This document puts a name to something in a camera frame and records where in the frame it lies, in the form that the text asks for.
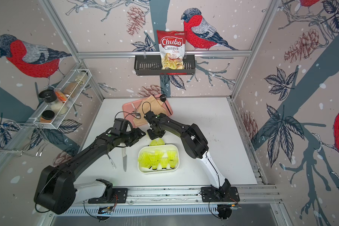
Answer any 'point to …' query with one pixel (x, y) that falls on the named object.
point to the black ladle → (163, 98)
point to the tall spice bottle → (71, 89)
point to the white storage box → (144, 148)
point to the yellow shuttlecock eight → (158, 141)
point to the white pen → (111, 162)
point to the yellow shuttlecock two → (173, 157)
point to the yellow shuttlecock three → (164, 162)
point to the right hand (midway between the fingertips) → (152, 137)
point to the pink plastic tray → (129, 108)
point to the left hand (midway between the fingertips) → (145, 133)
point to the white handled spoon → (136, 113)
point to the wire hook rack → (12, 139)
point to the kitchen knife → (125, 157)
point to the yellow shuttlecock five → (154, 163)
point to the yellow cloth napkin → (150, 103)
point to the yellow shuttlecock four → (158, 155)
